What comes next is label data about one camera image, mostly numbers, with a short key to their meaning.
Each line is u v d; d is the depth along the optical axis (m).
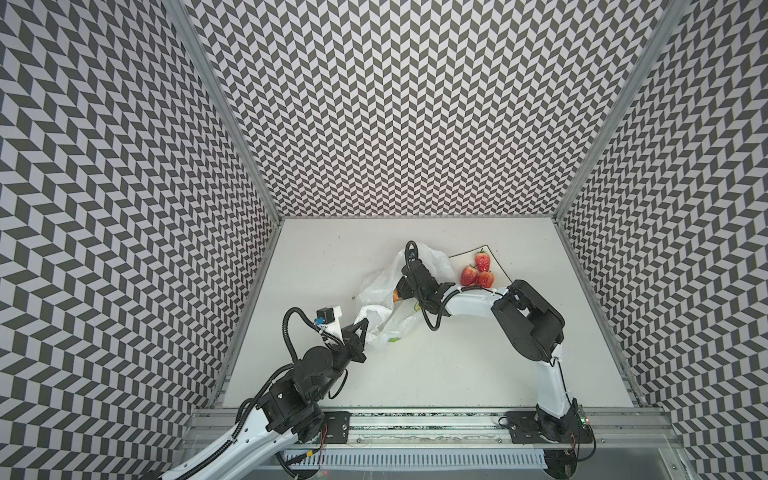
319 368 0.54
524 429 0.75
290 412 0.53
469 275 0.96
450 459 0.69
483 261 1.00
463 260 1.02
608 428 0.75
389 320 0.77
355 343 0.63
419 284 0.76
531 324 0.53
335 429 0.72
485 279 0.94
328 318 0.63
